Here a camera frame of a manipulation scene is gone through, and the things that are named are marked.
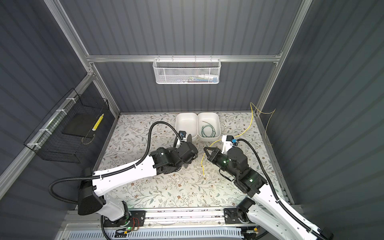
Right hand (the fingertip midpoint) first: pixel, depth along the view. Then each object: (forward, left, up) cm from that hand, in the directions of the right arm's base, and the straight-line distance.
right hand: (205, 150), depth 68 cm
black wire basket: (0, +68, +7) cm, 69 cm away
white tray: (+41, +12, -27) cm, 51 cm away
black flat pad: (+13, +63, +4) cm, 64 cm away
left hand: (+3, +8, -6) cm, 11 cm away
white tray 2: (+35, -5, -26) cm, 44 cm away
